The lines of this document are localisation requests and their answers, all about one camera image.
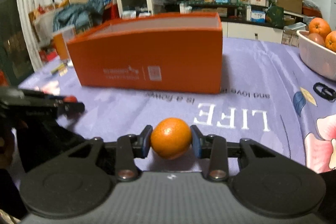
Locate white perforated plastic basket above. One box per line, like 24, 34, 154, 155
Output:
296, 29, 336, 80

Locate blue and white mask box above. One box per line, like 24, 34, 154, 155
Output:
251, 11, 267, 24

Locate brown cardboard box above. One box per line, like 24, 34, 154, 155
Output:
274, 0, 303, 14

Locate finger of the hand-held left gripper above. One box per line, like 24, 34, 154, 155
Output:
39, 92, 67, 104
56, 102, 85, 119

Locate red and white carton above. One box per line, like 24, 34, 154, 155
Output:
39, 48, 59, 63

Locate clear plastic container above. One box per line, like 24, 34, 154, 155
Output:
283, 22, 307, 31

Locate bumpy mandarin orange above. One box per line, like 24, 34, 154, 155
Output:
325, 30, 336, 52
308, 17, 332, 39

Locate black hair ties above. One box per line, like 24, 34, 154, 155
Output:
313, 82, 336, 102

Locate white low television cabinet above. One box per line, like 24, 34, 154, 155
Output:
178, 1, 284, 43

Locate blue puffer jacket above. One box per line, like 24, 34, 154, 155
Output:
52, 0, 105, 31

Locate white laundry basket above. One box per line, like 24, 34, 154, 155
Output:
33, 7, 57, 38

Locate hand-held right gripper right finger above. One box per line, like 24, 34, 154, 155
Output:
190, 124, 280, 183

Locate white chest appliance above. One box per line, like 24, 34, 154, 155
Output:
311, 0, 336, 22

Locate orange cardboard box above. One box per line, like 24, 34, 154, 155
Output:
66, 12, 223, 94

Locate brownish red fruit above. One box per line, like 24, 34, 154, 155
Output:
307, 32, 326, 47

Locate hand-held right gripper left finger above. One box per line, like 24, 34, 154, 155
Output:
66, 124, 154, 182

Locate dark green bag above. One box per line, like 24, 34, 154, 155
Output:
266, 5, 284, 28

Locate purple printed tablecloth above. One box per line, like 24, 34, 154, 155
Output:
16, 36, 336, 188

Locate small orange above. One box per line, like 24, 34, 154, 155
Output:
150, 117, 193, 160

